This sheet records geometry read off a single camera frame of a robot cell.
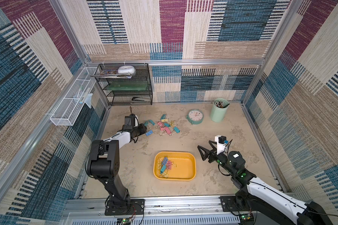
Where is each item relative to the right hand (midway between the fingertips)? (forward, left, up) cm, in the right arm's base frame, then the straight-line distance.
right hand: (204, 142), depth 79 cm
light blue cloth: (+19, +64, +16) cm, 69 cm away
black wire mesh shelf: (+47, +52, +5) cm, 70 cm away
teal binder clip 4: (+30, +24, -14) cm, 41 cm away
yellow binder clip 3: (+28, +24, -14) cm, 39 cm away
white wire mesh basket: (+20, +84, +4) cm, 87 cm away
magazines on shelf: (+41, +56, +18) cm, 71 cm away
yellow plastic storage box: (-7, +16, -16) cm, 24 cm away
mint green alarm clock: (+30, 0, -14) cm, 33 cm away
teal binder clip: (-9, +23, -13) cm, 28 cm away
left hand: (+18, +37, -10) cm, 43 cm away
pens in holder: (+29, -15, +1) cm, 33 cm away
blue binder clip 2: (-4, +22, -14) cm, 27 cm away
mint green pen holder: (+28, -16, -9) cm, 33 cm away
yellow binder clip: (-6, +26, -15) cm, 31 cm away
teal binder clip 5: (+23, +37, -12) cm, 45 cm away
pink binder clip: (-7, +20, -15) cm, 25 cm away
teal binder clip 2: (+20, +15, -17) cm, 30 cm away
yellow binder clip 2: (-12, +23, -15) cm, 30 cm away
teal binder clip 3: (+26, +33, -14) cm, 45 cm away
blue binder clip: (+17, +35, -15) cm, 42 cm away
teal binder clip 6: (+23, +21, -14) cm, 35 cm away
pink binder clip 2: (+20, +22, -16) cm, 34 cm away
